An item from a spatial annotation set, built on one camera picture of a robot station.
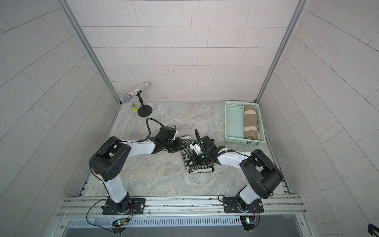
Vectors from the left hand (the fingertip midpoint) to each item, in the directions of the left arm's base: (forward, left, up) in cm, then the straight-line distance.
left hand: (188, 145), depth 91 cm
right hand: (-13, -1, +1) cm, 13 cm away
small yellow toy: (+32, +43, 0) cm, 54 cm away
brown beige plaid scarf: (+8, -40, +4) cm, 41 cm away
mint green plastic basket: (+17, -39, 0) cm, 42 cm away
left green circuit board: (-39, +29, +1) cm, 48 cm away
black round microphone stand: (+28, +34, 0) cm, 44 cm away
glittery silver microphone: (+20, +37, +21) cm, 47 cm away
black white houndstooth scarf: (-7, 0, +4) cm, 8 cm away
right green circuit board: (-38, -30, -1) cm, 48 cm away
